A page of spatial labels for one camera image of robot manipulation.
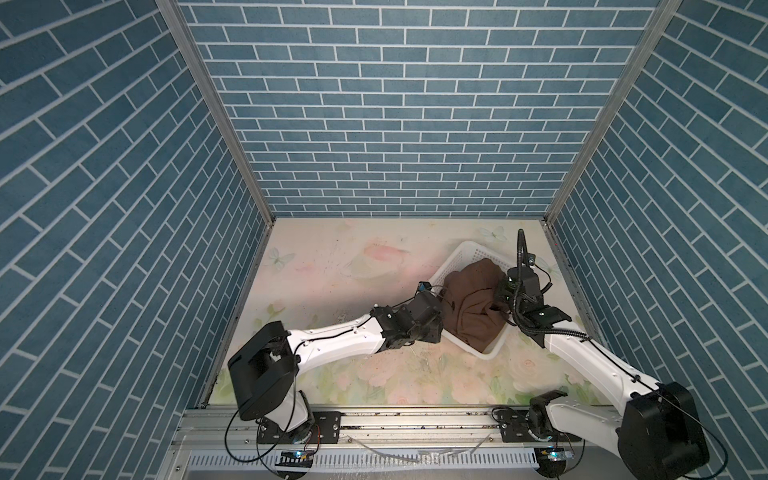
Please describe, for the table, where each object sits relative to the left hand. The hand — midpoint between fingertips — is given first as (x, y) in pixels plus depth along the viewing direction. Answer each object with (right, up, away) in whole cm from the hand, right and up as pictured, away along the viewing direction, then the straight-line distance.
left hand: (440, 327), depth 81 cm
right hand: (+20, +13, +5) cm, 24 cm away
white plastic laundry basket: (+13, +20, +21) cm, 31 cm away
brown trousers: (+9, +8, +5) cm, 13 cm away
